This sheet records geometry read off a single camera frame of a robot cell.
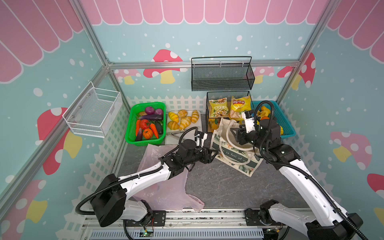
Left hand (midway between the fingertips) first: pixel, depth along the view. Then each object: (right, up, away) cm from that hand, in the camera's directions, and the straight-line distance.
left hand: (213, 153), depth 77 cm
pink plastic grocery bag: (-23, -22, +3) cm, 32 cm away
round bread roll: (-20, +24, +39) cm, 50 cm away
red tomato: (-47, +16, +29) cm, 57 cm away
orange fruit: (+39, +20, +27) cm, 51 cm away
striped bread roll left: (-27, +22, +39) cm, 52 cm away
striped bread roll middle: (-17, +17, +34) cm, 42 cm away
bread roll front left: (-26, +15, +32) cm, 44 cm away
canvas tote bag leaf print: (+11, -1, +8) cm, 14 cm away
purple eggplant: (-41, +21, +34) cm, 57 cm away
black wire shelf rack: (+3, +38, +36) cm, 52 cm away
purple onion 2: (-38, +26, +37) cm, 59 cm away
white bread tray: (-25, +7, +29) cm, 39 cm away
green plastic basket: (-55, +14, +27) cm, 63 cm away
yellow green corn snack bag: (+5, +26, +18) cm, 32 cm away
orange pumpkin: (-42, +9, +26) cm, 50 cm away
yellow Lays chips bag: (+18, +28, +17) cm, 37 cm away
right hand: (+10, +13, -6) cm, 17 cm away
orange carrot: (-39, +12, +30) cm, 51 cm away
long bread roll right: (-10, +22, +39) cm, 46 cm away
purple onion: (-44, +26, +36) cm, 63 cm away
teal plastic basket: (+53, +11, +23) cm, 59 cm away
